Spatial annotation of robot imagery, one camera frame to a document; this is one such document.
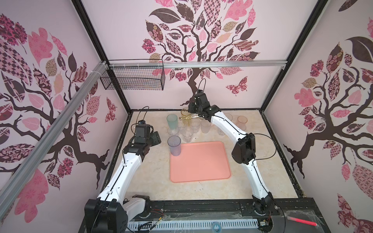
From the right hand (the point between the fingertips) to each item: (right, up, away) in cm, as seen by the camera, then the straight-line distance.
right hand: (192, 103), depth 94 cm
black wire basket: (-39, +19, +1) cm, 43 cm away
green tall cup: (-14, -11, +7) cm, 19 cm away
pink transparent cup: (+37, -12, +13) cm, 41 cm away
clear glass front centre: (-4, -20, +7) cm, 22 cm away
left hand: (-23, -22, -12) cm, 34 cm away
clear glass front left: (-14, -20, +9) cm, 26 cm away
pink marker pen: (+54, -62, -24) cm, 86 cm away
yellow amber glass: (-5, -8, +13) cm, 16 cm away
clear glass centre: (+3, -13, +14) cm, 19 cm away
